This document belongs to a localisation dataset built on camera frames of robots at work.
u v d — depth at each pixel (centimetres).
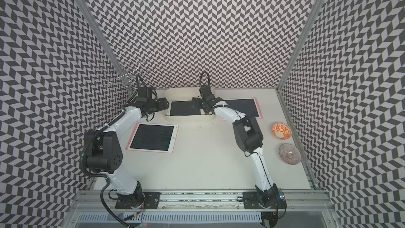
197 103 90
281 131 94
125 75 83
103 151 47
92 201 74
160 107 84
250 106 107
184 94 122
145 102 72
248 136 58
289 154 86
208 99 78
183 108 91
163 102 85
